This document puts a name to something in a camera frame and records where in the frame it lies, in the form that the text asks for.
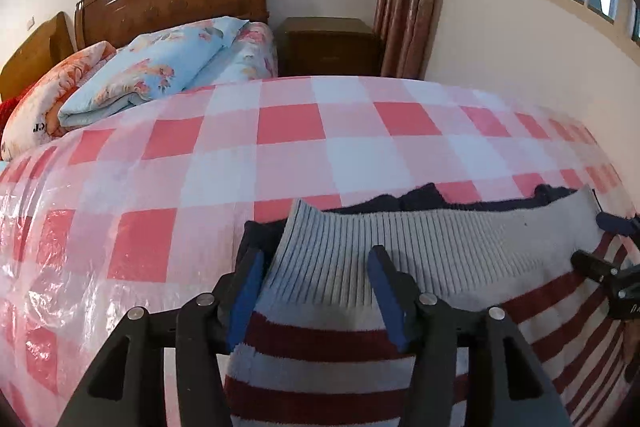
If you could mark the floral bed sheet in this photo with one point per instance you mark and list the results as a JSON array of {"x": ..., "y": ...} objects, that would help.
[{"x": 250, "y": 57}]

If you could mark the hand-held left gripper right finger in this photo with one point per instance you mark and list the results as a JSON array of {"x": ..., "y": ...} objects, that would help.
[{"x": 389, "y": 302}]

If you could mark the light blue floral quilt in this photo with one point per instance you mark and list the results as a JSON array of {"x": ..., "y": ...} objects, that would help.
[{"x": 160, "y": 67}]

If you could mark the red grey striped sweater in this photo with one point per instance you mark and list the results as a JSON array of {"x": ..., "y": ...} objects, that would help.
[{"x": 450, "y": 247}]

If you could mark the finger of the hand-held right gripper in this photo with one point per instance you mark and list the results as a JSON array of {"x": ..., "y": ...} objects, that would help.
[
  {"x": 595, "y": 267},
  {"x": 617, "y": 225}
]

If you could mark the orange pink floral pillow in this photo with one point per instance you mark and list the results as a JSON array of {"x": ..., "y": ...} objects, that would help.
[{"x": 45, "y": 107}]

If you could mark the pink checked bed sheet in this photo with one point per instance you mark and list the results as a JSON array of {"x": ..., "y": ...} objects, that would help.
[{"x": 280, "y": 157}]

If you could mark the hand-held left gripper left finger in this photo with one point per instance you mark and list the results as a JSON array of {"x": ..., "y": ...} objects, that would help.
[{"x": 245, "y": 297}]

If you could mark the small wooden headboard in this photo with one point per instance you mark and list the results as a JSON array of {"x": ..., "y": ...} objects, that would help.
[{"x": 35, "y": 57}]

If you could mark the dark wooden nightstand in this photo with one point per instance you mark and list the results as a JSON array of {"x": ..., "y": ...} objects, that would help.
[{"x": 327, "y": 49}]

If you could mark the red blanket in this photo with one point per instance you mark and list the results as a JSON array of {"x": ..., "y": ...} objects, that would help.
[{"x": 7, "y": 112}]

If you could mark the wall socket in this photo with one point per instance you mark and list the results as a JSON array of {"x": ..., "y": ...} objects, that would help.
[{"x": 30, "y": 23}]

